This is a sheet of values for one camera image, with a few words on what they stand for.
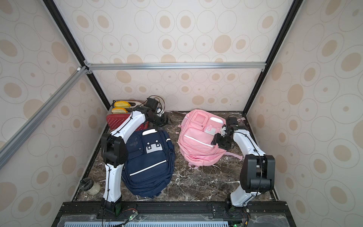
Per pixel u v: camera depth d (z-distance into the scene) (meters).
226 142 0.75
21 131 0.56
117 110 0.92
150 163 0.87
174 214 0.73
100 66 0.91
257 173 0.46
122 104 0.97
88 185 0.73
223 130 0.85
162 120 0.83
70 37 0.78
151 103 0.78
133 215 0.71
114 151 0.56
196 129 1.02
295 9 0.69
